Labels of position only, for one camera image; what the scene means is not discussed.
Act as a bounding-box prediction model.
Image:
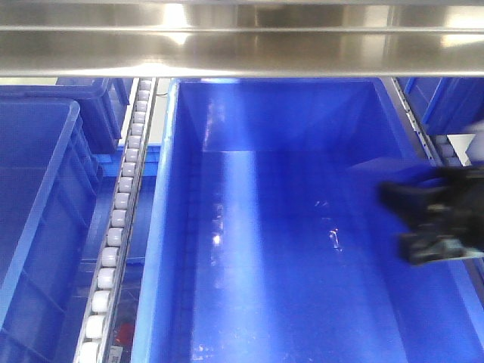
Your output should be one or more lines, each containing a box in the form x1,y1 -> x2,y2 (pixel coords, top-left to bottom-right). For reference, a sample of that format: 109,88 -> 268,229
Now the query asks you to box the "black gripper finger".
396,233 -> 484,266
379,180 -> 447,230

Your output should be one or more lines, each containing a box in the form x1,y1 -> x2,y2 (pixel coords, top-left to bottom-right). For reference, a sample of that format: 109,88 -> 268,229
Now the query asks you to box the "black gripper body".
419,166 -> 484,247

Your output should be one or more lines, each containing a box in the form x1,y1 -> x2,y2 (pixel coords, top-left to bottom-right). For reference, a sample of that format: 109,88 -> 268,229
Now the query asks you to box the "large blue plastic bin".
130,77 -> 484,363

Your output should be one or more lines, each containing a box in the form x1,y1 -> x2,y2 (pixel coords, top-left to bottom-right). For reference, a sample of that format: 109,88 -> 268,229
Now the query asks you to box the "row of blue bins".
0,77 -> 484,363

